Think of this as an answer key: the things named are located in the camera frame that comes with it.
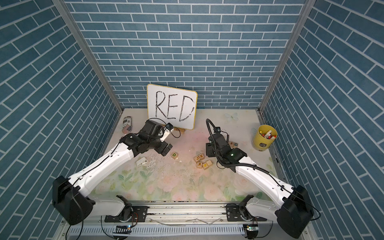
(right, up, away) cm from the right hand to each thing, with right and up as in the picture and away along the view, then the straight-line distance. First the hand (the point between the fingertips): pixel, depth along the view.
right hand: (213, 145), depth 81 cm
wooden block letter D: (-23, -8, +10) cm, 26 cm away
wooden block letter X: (-6, -8, +10) cm, 15 cm away
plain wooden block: (-2, -11, +7) cm, 14 cm away
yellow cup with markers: (+34, +4, +10) cm, 36 cm away
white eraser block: (-43, -11, +7) cm, 45 cm away
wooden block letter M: (-7, -13, +7) cm, 16 cm away
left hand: (-24, +2, -1) cm, 24 cm away
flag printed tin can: (-60, +11, +26) cm, 67 cm away
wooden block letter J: (-9, -10, +10) cm, 17 cm away
